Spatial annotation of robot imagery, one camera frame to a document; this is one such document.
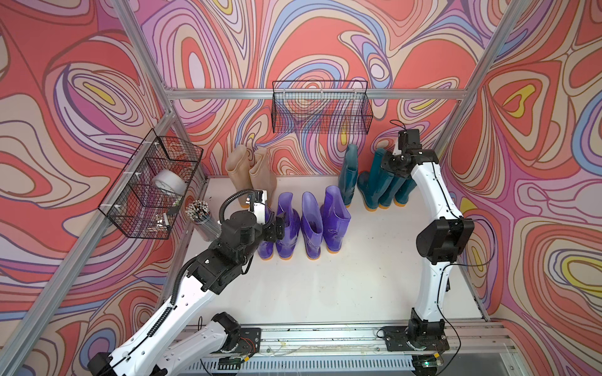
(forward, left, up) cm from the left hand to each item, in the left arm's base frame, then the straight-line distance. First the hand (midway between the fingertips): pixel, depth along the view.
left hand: (277, 211), depth 68 cm
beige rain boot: (+22, +7, -6) cm, 23 cm away
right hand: (+28, -40, -8) cm, 50 cm away
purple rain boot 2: (0, -2, -22) cm, 22 cm away
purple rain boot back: (+2, -18, -6) cm, 19 cm away
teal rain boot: (+31, -37, -19) cm, 52 cm away
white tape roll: (+12, +35, +1) cm, 37 cm away
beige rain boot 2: (+26, +17, -8) cm, 32 cm away
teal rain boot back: (+23, -25, -7) cm, 35 cm away
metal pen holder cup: (+9, +30, -13) cm, 34 cm away
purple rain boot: (0, +6, -24) cm, 25 cm away
